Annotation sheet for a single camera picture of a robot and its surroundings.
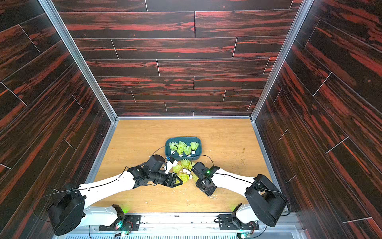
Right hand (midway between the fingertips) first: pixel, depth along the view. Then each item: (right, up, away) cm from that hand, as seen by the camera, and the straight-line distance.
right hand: (202, 186), depth 87 cm
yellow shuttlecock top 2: (-15, +10, +2) cm, 18 cm away
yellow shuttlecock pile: (-10, +5, -1) cm, 12 cm away
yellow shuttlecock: (-18, +22, +10) cm, 30 cm away
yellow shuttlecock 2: (-14, +20, +11) cm, 27 cm away
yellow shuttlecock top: (-10, +12, +4) cm, 16 cm away
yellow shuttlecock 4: (-4, +23, +12) cm, 26 cm away
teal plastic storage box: (-2, +17, +7) cm, 19 cm away
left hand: (-13, +5, -9) cm, 16 cm away
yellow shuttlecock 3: (-9, +20, +10) cm, 24 cm away
